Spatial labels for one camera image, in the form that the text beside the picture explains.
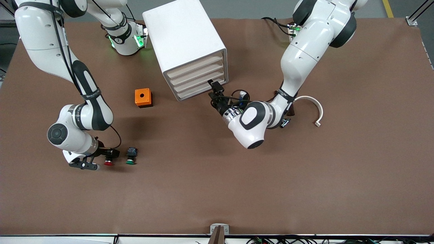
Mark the green push button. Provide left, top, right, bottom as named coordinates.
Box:
left=125, top=147, right=138, bottom=165

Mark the white drawer cabinet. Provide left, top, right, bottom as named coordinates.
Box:
left=142, top=0, right=229, bottom=102

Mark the orange button enclosure box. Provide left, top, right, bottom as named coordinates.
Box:
left=135, top=88, right=153, bottom=108

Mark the white table edge rail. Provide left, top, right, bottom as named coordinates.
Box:
left=0, top=233, right=434, bottom=244

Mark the black arm base cable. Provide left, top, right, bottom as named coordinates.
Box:
left=261, top=16, right=294, bottom=34

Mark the white curved plastic bracket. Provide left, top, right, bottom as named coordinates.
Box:
left=294, top=96, right=324, bottom=128

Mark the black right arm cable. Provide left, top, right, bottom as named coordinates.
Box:
left=51, top=0, right=122, bottom=151

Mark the grey metal bracket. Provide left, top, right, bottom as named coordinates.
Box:
left=210, top=223, right=230, bottom=235

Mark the brown post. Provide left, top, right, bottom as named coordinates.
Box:
left=208, top=226, right=225, bottom=244

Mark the black cable bundle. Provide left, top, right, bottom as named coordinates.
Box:
left=246, top=236, right=434, bottom=244

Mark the aluminium frame profile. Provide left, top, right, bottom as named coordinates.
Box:
left=407, top=0, right=434, bottom=26

